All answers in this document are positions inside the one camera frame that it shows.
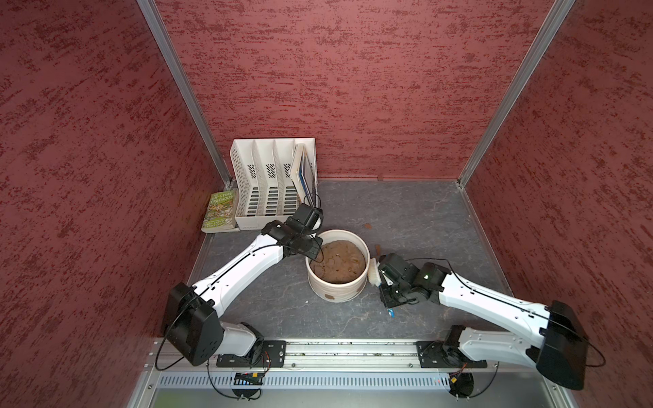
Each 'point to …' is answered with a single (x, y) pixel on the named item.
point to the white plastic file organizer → (264, 188)
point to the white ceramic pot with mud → (338, 272)
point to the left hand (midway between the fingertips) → (311, 250)
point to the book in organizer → (303, 175)
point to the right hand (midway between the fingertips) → (384, 304)
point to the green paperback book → (221, 213)
